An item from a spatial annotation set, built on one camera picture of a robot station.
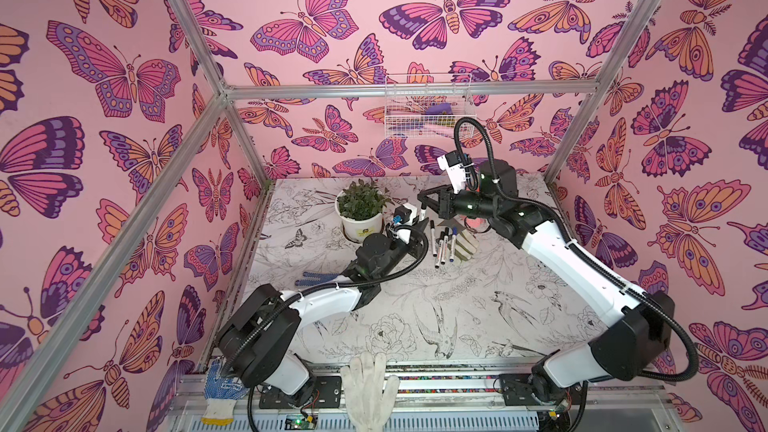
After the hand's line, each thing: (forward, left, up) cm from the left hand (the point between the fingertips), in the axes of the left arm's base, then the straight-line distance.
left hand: (429, 214), depth 75 cm
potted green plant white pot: (+11, +19, -11) cm, 24 cm away
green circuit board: (-41, +32, -29) cm, 60 cm away
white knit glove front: (-36, +15, -27) cm, 48 cm away
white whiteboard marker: (+9, -4, -26) cm, 28 cm away
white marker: (-1, +2, +2) cm, 3 cm away
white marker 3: (+11, -9, -26) cm, 30 cm away
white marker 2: (+7, -7, -26) cm, 28 cm away
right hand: (+2, +3, +6) cm, 6 cm away
